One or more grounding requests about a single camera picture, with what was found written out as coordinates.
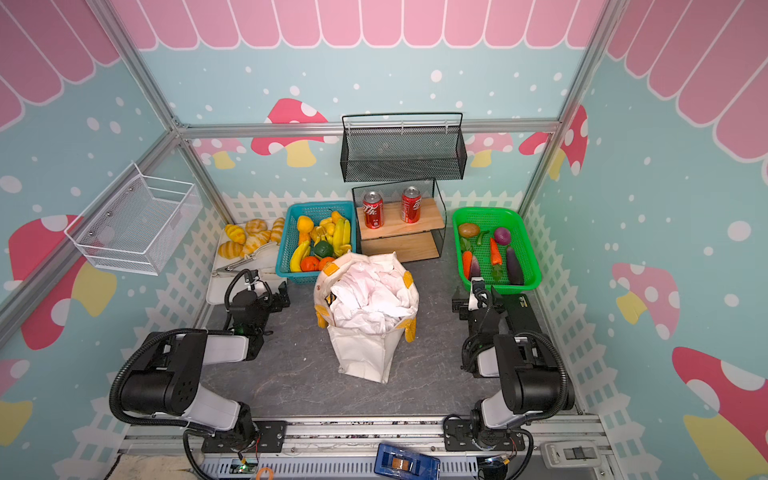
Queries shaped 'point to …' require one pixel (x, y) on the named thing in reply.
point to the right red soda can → (411, 200)
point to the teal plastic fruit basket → (289, 238)
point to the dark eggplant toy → (516, 276)
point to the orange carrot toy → (496, 257)
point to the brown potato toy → (468, 230)
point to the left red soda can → (373, 207)
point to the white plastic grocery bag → (369, 295)
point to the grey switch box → (571, 454)
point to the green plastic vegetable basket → (473, 254)
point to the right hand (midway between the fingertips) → (476, 286)
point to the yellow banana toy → (300, 252)
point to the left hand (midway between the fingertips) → (272, 288)
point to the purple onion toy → (502, 236)
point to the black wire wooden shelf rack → (416, 241)
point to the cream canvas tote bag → (367, 355)
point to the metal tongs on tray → (247, 258)
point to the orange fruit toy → (309, 264)
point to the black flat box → (520, 315)
